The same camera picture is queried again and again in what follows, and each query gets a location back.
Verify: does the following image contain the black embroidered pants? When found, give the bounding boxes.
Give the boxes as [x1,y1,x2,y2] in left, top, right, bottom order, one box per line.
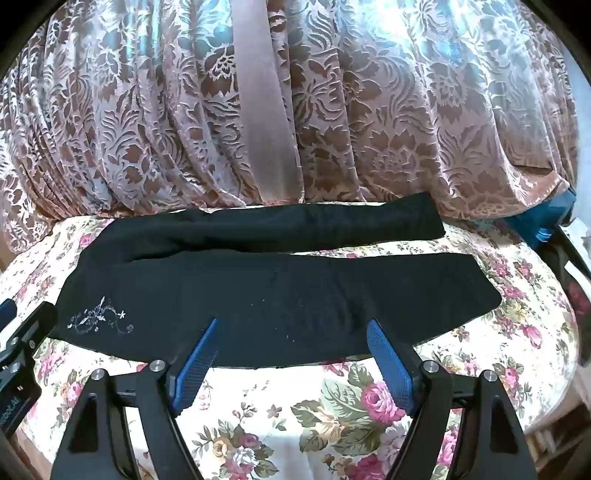
[52,193,501,368]

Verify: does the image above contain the brown floral curtain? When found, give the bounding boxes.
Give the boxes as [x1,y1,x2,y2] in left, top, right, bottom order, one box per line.
[1,1,579,253]

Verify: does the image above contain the blue bag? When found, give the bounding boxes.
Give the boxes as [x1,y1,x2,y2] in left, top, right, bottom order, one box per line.
[505,188,576,250]

